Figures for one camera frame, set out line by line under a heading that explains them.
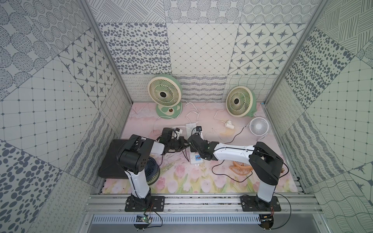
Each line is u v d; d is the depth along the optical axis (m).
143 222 0.70
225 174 0.84
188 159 0.88
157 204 0.73
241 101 1.02
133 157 0.50
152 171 0.76
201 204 0.76
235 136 1.01
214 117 1.11
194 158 0.87
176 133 0.85
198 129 0.80
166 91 0.93
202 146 0.68
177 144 0.85
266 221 0.73
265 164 0.47
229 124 1.04
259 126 0.96
